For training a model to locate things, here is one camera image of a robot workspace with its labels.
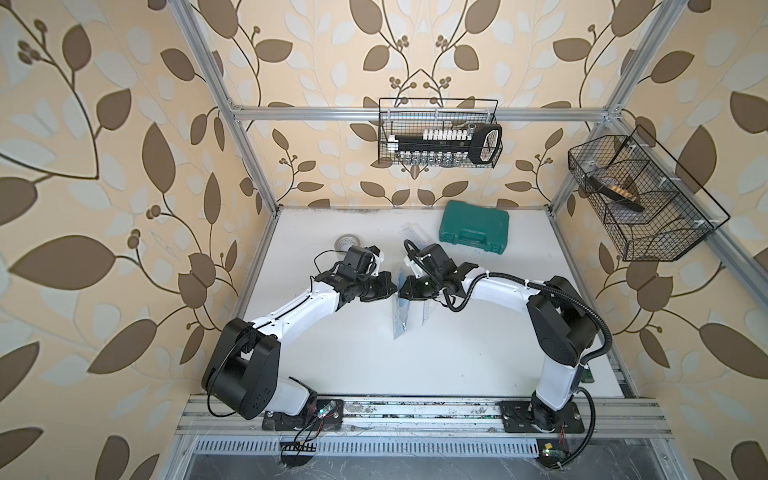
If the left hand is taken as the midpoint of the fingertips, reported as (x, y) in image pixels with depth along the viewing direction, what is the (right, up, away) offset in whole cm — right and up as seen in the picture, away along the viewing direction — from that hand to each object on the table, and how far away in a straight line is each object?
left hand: (394, 284), depth 84 cm
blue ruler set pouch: (+2, -8, +3) cm, 8 cm away
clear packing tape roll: (-18, +12, +25) cm, 33 cm away
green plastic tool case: (+30, +17, +26) cm, 43 cm away
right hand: (+2, -4, +6) cm, 7 cm away
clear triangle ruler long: (+11, -9, +10) cm, 17 cm away
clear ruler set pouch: (+8, +15, +31) cm, 35 cm away
